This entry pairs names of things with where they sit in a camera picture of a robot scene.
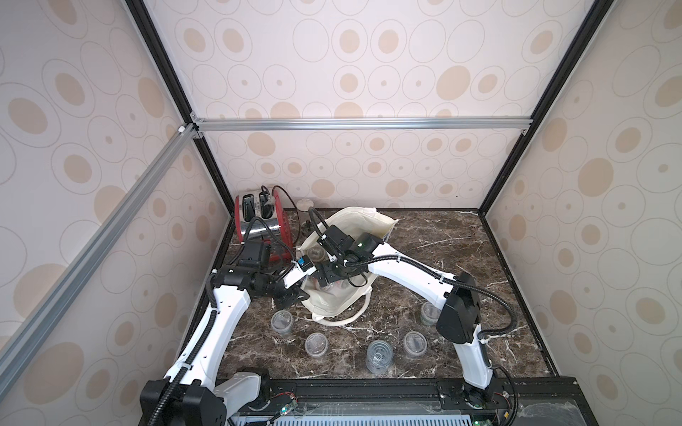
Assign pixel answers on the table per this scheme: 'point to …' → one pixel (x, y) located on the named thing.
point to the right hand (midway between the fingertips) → (338, 270)
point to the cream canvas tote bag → (341, 301)
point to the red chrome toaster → (261, 215)
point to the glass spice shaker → (305, 203)
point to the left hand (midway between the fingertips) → (308, 286)
